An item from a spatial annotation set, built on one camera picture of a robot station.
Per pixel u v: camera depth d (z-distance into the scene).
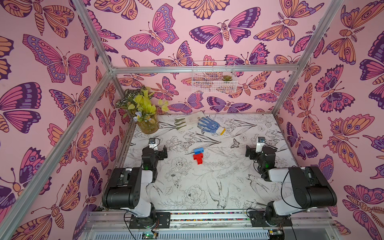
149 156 0.70
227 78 0.92
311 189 0.45
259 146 0.82
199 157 0.93
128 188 0.45
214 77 0.95
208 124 1.14
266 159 0.71
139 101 0.94
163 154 0.87
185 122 1.14
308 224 0.73
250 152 0.85
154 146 0.80
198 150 0.98
